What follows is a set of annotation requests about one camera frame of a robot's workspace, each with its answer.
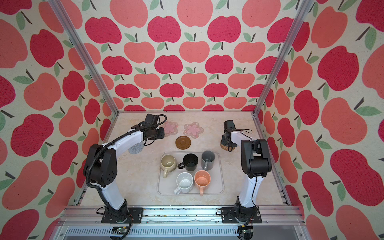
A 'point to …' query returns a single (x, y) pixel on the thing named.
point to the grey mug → (207, 159)
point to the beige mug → (168, 164)
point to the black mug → (190, 161)
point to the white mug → (185, 181)
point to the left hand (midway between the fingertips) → (166, 134)
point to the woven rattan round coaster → (226, 147)
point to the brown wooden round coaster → (183, 142)
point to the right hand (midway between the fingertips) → (231, 142)
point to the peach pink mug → (202, 179)
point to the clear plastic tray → (190, 172)
